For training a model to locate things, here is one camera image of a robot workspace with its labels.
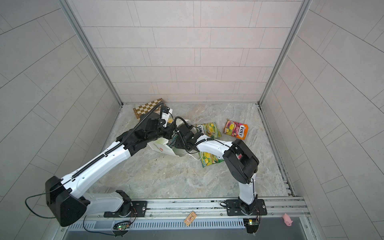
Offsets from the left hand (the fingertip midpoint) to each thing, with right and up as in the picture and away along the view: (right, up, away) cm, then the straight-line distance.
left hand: (180, 124), depth 73 cm
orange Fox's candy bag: (+34, -5, +26) cm, 43 cm away
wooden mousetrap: (+5, -43, -5) cm, 44 cm away
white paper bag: (-8, -9, -2) cm, 13 cm away
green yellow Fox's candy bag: (+17, -5, +26) cm, 31 cm away
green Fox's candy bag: (+14, -21, +12) cm, 28 cm away
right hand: (-4, -13, +15) cm, 21 cm away
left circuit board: (-25, -45, -8) cm, 53 cm away
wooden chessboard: (-31, +10, +36) cm, 49 cm away
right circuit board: (+34, -46, -5) cm, 57 cm away
